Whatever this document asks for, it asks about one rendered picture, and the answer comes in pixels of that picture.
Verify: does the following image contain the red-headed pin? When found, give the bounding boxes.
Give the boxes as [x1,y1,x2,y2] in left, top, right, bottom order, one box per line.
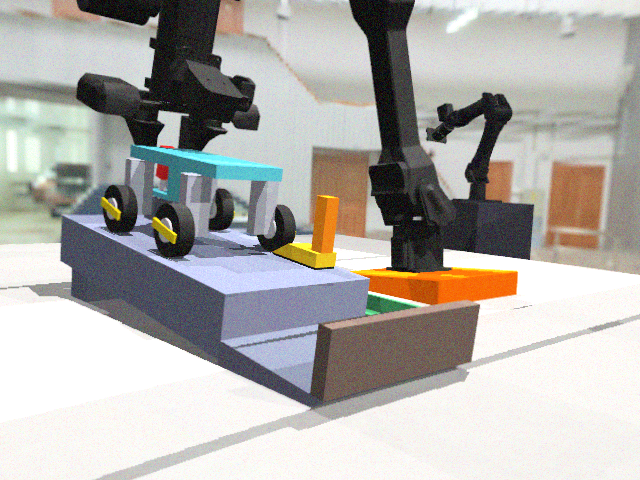
[155,145,175,192]

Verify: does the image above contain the small four-wheeled trolley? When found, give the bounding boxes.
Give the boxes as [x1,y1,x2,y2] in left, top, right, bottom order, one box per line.
[101,145,296,257]

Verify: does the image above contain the yellow wheel chock with orange handle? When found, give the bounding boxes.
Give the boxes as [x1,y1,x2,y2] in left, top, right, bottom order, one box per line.
[273,196,339,270]

